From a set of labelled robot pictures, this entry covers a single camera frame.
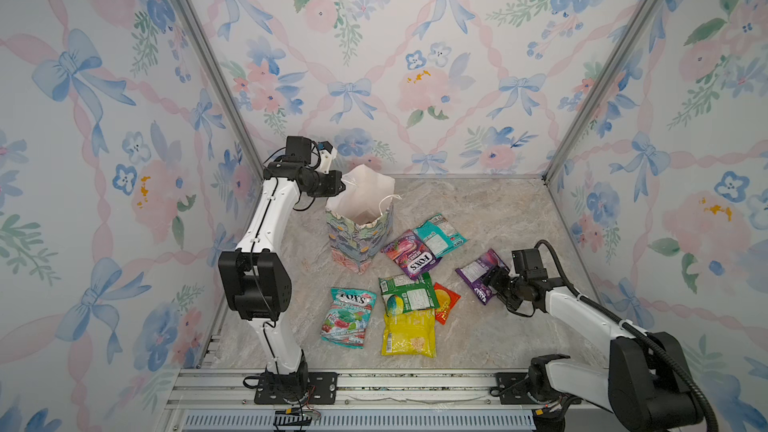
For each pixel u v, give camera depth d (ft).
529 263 2.30
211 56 2.80
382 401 2.40
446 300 2.87
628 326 1.51
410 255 3.13
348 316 2.72
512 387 2.39
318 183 2.40
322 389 2.43
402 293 2.84
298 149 2.18
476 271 3.00
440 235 3.30
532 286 2.16
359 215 3.30
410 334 2.63
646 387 1.35
